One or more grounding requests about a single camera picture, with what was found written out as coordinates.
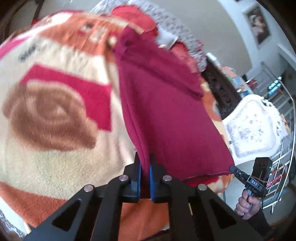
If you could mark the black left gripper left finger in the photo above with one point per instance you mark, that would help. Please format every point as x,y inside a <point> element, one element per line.
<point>93,213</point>

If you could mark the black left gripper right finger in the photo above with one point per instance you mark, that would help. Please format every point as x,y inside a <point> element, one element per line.
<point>196,213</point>

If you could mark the maroon knit garment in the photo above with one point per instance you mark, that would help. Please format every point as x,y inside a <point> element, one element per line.
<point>164,114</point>

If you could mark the person's right hand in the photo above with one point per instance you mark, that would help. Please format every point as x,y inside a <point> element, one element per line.
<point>247,205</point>

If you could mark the white ornate chair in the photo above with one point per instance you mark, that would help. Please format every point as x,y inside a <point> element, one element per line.
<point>254,129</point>

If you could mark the orange cream patterned blanket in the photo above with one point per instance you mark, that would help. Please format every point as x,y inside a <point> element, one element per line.
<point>62,124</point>

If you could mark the dark carved wooden nightstand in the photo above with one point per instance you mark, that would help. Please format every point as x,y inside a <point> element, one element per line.
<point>222,89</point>

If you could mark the chrome metal rack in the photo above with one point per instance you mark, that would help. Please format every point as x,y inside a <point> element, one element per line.
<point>271,87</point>

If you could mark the red heart pillow right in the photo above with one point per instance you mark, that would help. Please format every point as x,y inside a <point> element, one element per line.
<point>180,50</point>

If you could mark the red heart pillow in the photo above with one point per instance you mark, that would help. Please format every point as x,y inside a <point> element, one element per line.
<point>180,50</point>
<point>135,15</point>

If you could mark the white pillow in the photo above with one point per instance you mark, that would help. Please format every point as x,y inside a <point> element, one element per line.
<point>165,39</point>

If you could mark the floral padded headboard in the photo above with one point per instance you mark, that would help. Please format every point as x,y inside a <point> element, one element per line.
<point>165,20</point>

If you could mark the red heart pillow left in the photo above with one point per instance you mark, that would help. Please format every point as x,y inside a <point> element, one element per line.
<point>135,15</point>

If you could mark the black camera box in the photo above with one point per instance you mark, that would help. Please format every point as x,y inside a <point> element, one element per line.
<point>262,169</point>

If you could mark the framed wall picture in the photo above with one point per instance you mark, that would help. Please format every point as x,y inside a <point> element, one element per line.
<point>258,24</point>

